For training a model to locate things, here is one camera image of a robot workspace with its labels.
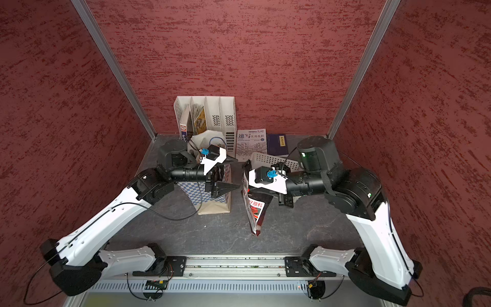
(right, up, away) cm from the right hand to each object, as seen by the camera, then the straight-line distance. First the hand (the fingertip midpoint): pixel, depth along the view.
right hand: (255, 190), depth 50 cm
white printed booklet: (-3, +17, +67) cm, 69 cm away
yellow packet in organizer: (-29, +27, +53) cm, 67 cm away
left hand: (-6, +3, +9) cm, 11 cm away
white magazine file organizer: (-20, +33, +63) cm, 73 cm away
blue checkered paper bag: (-22, -11, +31) cm, 39 cm away
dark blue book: (+15, +15, +67) cm, 71 cm away
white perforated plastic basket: (+3, +6, +55) cm, 55 cm away
